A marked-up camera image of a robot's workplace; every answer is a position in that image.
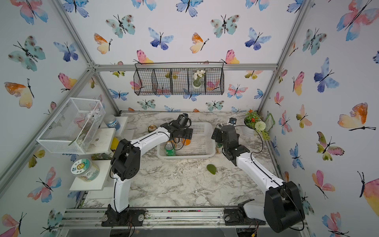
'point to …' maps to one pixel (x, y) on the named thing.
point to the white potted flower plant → (255, 126)
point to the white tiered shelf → (100, 151)
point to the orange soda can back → (187, 141)
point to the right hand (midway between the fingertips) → (224, 129)
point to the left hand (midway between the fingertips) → (188, 130)
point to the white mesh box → (76, 125)
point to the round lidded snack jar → (85, 169)
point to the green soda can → (169, 149)
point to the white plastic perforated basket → (202, 144)
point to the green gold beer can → (152, 128)
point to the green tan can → (218, 146)
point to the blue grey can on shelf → (111, 121)
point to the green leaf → (211, 168)
